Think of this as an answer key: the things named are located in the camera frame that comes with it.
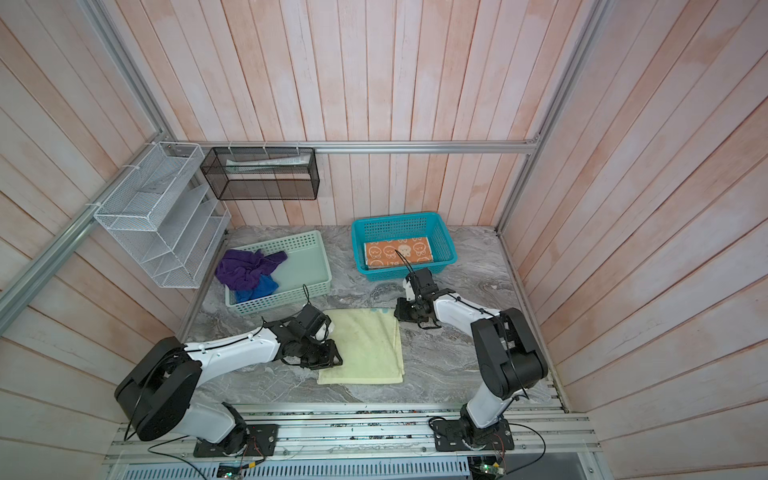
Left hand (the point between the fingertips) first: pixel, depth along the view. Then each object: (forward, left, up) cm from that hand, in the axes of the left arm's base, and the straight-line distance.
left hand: (337, 369), depth 83 cm
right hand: (+18, -18, 0) cm, 26 cm away
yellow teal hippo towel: (+9, -8, -2) cm, 13 cm away
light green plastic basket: (+36, +15, -1) cm, 39 cm away
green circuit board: (-23, -39, -2) cm, 45 cm away
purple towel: (+30, +34, +7) cm, 45 cm away
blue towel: (+28, +27, +1) cm, 39 cm away
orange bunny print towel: (+43, -14, 0) cm, 46 cm away
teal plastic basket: (+54, -32, +5) cm, 63 cm away
